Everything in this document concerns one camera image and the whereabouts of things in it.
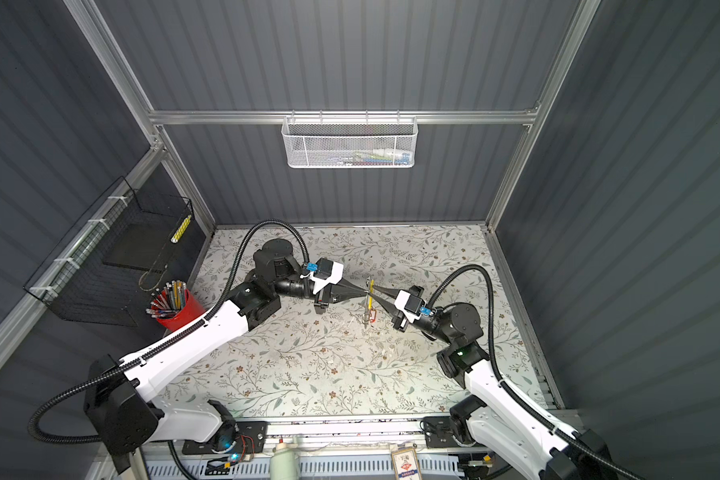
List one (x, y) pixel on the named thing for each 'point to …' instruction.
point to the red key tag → (373, 315)
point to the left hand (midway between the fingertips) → (368, 289)
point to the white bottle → (284, 462)
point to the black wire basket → (116, 262)
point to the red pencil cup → (192, 309)
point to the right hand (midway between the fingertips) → (377, 293)
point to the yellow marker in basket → (180, 230)
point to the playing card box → (406, 464)
